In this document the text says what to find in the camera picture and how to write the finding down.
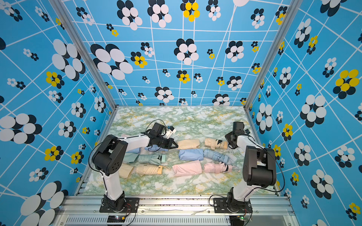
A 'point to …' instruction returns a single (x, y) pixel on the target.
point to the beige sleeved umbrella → (187, 144)
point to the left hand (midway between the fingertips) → (179, 145)
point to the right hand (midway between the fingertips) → (231, 137)
